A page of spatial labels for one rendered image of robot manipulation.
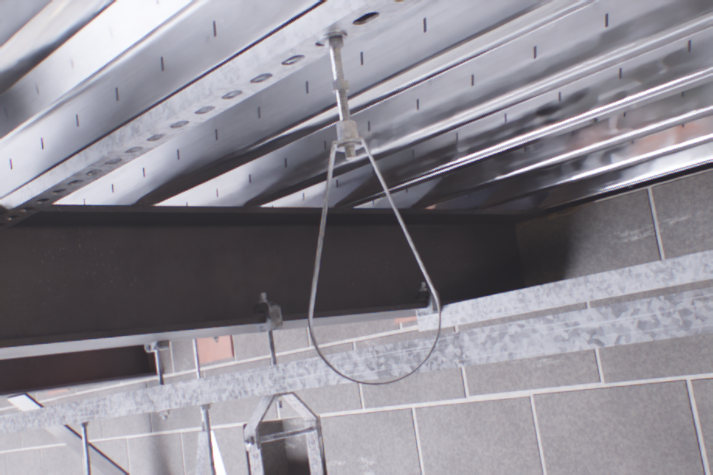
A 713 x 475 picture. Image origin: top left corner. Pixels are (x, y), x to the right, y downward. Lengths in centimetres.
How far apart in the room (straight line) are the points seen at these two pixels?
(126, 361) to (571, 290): 228
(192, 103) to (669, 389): 137
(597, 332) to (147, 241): 87
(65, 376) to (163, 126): 255
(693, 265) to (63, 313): 98
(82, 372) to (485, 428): 168
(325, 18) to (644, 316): 42
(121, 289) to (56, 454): 294
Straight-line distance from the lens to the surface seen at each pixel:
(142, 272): 161
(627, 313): 97
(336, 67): 82
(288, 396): 162
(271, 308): 160
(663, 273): 157
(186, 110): 99
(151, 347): 171
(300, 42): 84
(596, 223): 214
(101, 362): 360
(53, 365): 352
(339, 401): 278
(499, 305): 177
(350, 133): 80
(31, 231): 154
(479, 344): 109
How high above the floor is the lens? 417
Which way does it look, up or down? 8 degrees up
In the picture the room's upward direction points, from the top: 9 degrees counter-clockwise
